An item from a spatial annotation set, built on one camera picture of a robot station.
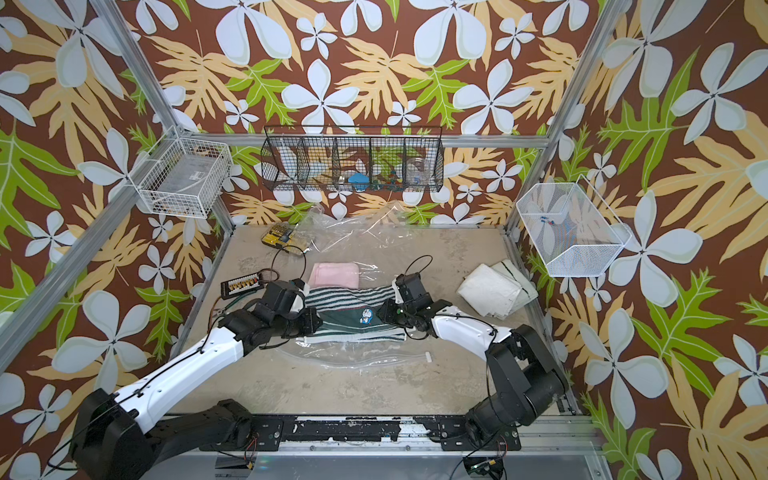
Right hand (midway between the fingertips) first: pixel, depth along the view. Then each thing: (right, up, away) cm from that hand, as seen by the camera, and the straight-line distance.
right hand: (376, 313), depth 88 cm
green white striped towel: (-8, -1, +2) cm, 8 cm away
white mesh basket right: (+56, +25, -4) cm, 61 cm away
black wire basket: (-8, +50, +9) cm, 51 cm away
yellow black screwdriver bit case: (-35, +24, +24) cm, 48 cm away
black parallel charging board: (-47, +7, +13) cm, 49 cm away
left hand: (-14, 0, -7) cm, 15 cm away
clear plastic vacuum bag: (-6, +25, +27) cm, 38 cm away
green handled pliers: (-49, +1, +11) cm, 50 cm away
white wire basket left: (-56, +40, -2) cm, 69 cm away
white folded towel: (+40, +6, +8) cm, 41 cm away
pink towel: (-15, +11, +14) cm, 23 cm away
